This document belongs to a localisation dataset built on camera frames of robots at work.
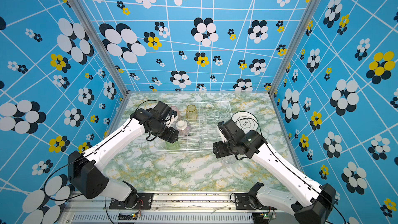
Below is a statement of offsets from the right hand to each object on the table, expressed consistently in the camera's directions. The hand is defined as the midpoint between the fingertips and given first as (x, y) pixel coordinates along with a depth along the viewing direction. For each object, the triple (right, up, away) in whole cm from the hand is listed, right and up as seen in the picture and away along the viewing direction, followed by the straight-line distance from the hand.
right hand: (220, 148), depth 74 cm
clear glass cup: (+7, -10, +12) cm, 17 cm away
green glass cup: (-25, -2, +9) cm, 27 cm away
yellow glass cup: (-16, +15, +27) cm, 35 cm away
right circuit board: (+17, -30, -4) cm, 35 cm away
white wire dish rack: (-12, +9, +28) cm, 32 cm away
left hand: (-24, +5, +6) cm, 26 cm away
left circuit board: (-42, -31, -3) cm, 53 cm away
